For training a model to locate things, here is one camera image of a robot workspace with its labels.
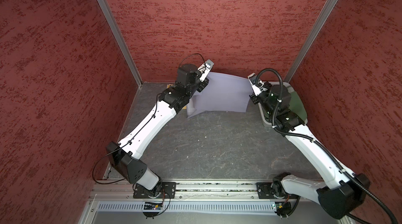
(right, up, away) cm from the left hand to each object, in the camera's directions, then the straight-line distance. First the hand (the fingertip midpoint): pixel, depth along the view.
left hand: (199, 73), depth 72 cm
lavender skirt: (+12, -9, +3) cm, 15 cm away
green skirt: (+60, -17, +22) cm, 66 cm away
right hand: (+26, -5, 0) cm, 27 cm away
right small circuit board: (+38, -63, -1) cm, 73 cm away
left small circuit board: (-22, -63, 0) cm, 67 cm away
